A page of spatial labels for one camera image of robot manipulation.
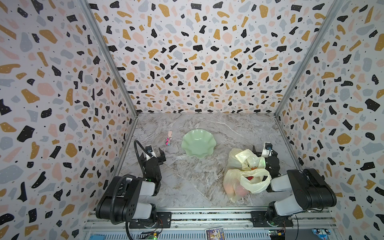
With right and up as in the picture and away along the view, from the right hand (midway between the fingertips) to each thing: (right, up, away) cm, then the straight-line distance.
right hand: (264, 147), depth 90 cm
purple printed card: (-31, -37, -21) cm, 53 cm away
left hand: (-66, -2, -2) cm, 66 cm away
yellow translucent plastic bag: (-18, -8, -24) cm, 31 cm away
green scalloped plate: (-40, +1, +13) cm, 42 cm away
